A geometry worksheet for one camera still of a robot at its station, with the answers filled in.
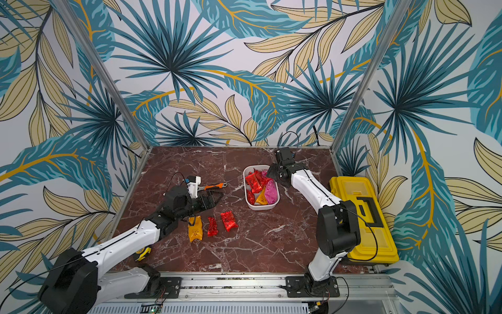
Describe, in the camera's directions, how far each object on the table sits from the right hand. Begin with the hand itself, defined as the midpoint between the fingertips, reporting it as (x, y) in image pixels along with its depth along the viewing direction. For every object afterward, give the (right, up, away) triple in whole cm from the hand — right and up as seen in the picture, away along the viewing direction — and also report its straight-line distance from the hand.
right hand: (275, 174), depth 92 cm
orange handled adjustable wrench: (-28, -6, +9) cm, 30 cm away
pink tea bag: (-2, -8, +2) cm, 9 cm away
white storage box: (-13, +2, +11) cm, 18 cm away
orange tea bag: (-36, -23, -6) cm, 43 cm away
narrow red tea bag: (-28, -23, -6) cm, 37 cm away
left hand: (-25, -10, -11) cm, 29 cm away
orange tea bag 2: (-6, -12, +3) cm, 14 cm away
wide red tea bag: (-21, -21, -3) cm, 30 cm away
